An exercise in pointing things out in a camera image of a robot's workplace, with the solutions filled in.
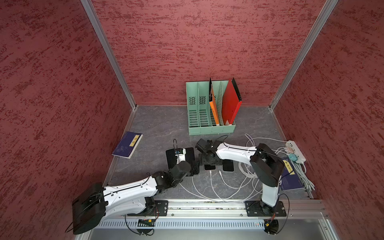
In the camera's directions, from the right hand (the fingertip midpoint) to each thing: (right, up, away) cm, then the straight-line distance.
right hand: (208, 164), depth 90 cm
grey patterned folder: (+9, +39, +12) cm, 41 cm away
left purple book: (-53, +11, +6) cm, 55 cm away
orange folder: (+2, +37, -8) cm, 38 cm away
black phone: (-11, +6, +1) cm, 13 cm away
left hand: (-9, +2, -9) cm, 13 cm away
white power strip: (+57, +10, +5) cm, 58 cm away
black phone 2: (0, 0, -5) cm, 5 cm away
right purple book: (+47, -7, -7) cm, 48 cm away
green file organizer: (-4, +29, +23) cm, 37 cm away
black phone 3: (+12, 0, -3) cm, 12 cm away
